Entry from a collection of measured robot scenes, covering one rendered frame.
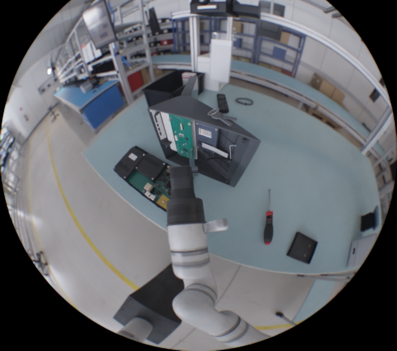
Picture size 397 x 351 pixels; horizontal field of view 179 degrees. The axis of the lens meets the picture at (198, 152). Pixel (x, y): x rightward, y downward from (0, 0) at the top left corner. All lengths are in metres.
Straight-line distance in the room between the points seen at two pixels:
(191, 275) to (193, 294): 0.04
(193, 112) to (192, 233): 0.22
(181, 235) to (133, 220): 1.35
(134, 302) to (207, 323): 0.44
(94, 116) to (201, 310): 1.83
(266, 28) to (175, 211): 2.04
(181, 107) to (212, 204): 0.26
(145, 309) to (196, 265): 0.49
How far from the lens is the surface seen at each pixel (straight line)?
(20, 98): 11.54
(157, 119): 0.32
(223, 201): 0.37
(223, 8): 0.58
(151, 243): 1.46
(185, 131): 0.29
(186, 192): 0.24
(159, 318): 0.68
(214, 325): 0.29
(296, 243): 0.46
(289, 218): 0.45
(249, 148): 0.24
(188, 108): 0.27
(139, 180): 0.42
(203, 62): 0.77
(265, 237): 0.38
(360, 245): 0.75
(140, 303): 0.67
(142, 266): 1.55
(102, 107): 1.83
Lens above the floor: 1.36
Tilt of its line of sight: 54 degrees down
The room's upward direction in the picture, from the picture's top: 2 degrees counter-clockwise
